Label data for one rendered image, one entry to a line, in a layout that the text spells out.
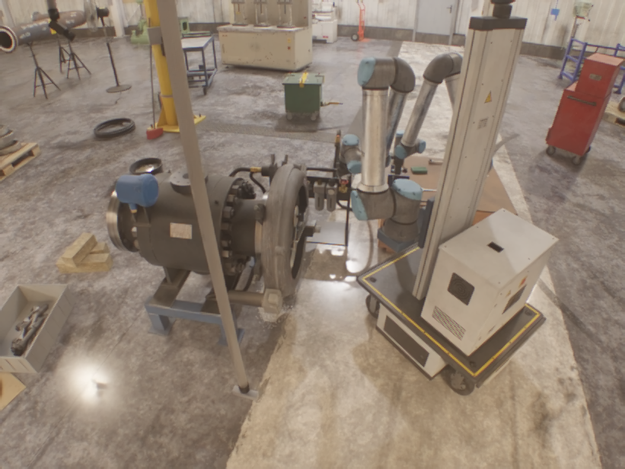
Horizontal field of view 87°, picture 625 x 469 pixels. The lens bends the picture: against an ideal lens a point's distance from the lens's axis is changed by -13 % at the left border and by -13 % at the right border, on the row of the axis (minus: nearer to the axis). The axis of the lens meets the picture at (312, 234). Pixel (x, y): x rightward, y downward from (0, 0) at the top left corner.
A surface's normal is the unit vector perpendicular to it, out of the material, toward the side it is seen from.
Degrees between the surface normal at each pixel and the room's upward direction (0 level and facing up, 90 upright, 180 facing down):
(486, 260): 0
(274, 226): 49
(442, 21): 90
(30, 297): 90
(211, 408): 0
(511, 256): 0
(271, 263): 78
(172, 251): 87
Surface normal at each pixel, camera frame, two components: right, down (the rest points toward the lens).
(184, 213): -0.11, -0.15
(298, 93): -0.09, 0.61
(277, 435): 0.00, -0.79
